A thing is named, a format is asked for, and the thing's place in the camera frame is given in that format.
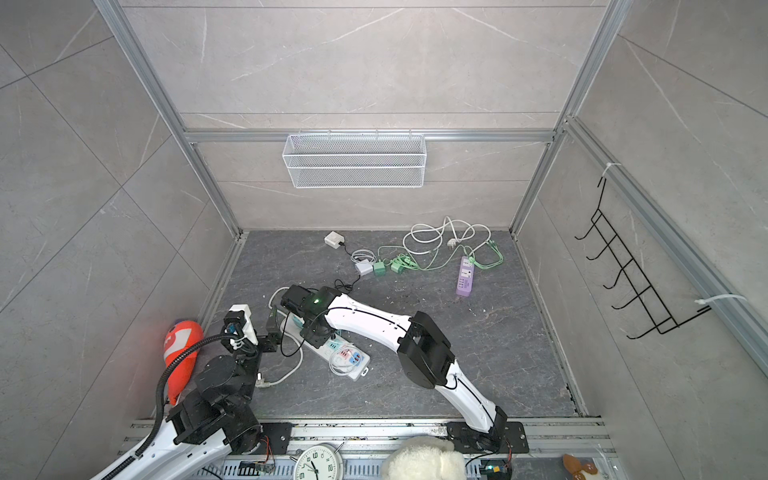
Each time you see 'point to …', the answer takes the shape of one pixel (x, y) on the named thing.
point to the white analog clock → (318, 462)
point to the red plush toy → (180, 338)
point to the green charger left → (379, 268)
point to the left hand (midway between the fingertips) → (259, 305)
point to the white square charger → (333, 239)
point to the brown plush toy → (576, 468)
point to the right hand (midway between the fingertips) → (322, 332)
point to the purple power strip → (465, 277)
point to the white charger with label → (364, 267)
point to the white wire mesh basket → (355, 161)
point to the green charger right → (396, 266)
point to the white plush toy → (424, 458)
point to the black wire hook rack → (608, 234)
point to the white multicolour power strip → (339, 355)
